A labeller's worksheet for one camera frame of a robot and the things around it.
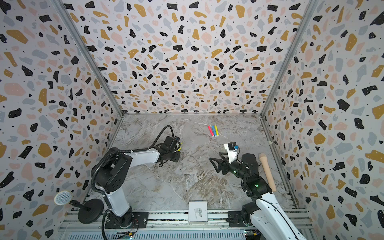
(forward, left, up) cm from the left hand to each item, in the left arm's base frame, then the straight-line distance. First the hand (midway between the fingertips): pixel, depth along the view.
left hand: (178, 152), depth 96 cm
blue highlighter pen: (+21, -25, -3) cm, 33 cm away
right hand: (-13, -21, +20) cm, 32 cm away
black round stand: (-33, +41, 0) cm, 53 cm away
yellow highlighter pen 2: (-5, -2, +11) cm, 12 cm away
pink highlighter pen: (+22, -22, -3) cm, 31 cm away
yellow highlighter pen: (+21, -27, -3) cm, 34 cm away
